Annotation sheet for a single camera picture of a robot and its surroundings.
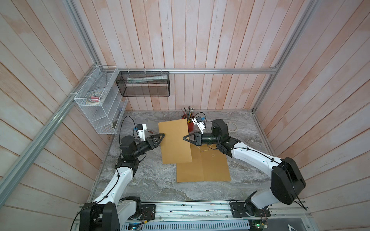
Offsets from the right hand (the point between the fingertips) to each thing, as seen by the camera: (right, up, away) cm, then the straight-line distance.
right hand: (183, 139), depth 74 cm
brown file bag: (-5, -5, +2) cm, 7 cm away
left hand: (-11, 0, +3) cm, 12 cm away
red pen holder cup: (+4, +7, 0) cm, 8 cm away
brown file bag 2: (+5, -22, +14) cm, 27 cm away
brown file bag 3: (+20, -19, +17) cm, 32 cm away
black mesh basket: (-29, +38, +30) cm, 56 cm away
